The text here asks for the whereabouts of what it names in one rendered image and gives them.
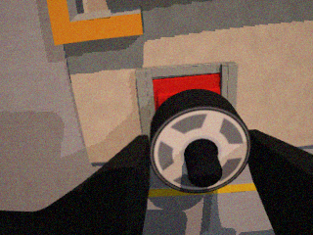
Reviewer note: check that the black toy wheel with grey hub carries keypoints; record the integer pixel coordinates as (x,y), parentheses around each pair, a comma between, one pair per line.
(191,115)

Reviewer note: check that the yellow tape line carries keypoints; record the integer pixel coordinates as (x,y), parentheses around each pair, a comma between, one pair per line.
(229,188)

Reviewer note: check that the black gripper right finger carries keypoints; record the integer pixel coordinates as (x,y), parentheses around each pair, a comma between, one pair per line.
(283,176)

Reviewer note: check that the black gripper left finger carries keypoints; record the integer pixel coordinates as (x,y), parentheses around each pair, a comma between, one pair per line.
(111,202)

